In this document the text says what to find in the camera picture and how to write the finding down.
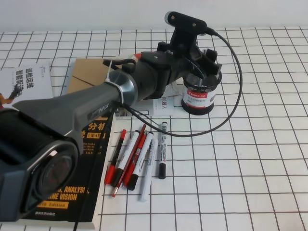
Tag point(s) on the silver grey pen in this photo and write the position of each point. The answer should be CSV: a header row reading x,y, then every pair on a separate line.
x,y
200,82

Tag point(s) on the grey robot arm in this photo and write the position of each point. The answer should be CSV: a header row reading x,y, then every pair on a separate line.
x,y
41,141

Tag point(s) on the red pencil with eraser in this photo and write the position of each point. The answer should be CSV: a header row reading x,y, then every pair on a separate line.
x,y
129,160

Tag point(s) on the black mesh pen holder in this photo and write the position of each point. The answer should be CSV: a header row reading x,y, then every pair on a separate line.
x,y
199,100

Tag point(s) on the slim white pen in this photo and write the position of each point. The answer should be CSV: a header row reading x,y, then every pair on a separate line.
x,y
148,174

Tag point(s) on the white marker black cap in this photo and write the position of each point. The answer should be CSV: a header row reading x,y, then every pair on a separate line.
x,y
118,172

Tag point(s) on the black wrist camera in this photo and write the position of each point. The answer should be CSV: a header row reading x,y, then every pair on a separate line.
x,y
186,23

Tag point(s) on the black whiteboard marker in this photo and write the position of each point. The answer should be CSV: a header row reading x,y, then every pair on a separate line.
x,y
163,156

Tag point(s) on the black image processing textbook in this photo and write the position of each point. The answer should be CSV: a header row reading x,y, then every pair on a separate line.
x,y
73,205

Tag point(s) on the red cap pen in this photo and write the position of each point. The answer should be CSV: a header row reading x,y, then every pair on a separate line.
x,y
111,169

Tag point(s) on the white robot arm book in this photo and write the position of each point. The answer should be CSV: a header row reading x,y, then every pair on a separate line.
x,y
28,82

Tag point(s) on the white marker black end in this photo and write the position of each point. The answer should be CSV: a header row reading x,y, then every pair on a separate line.
x,y
139,164

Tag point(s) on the red marker pen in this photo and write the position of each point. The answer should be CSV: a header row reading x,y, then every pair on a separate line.
x,y
134,161

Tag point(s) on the brown kraft notebook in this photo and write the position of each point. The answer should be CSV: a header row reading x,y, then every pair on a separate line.
x,y
87,73

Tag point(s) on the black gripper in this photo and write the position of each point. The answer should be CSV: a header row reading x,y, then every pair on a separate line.
x,y
182,56

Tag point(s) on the red and white book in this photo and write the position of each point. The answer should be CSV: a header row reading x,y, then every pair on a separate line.
x,y
168,89

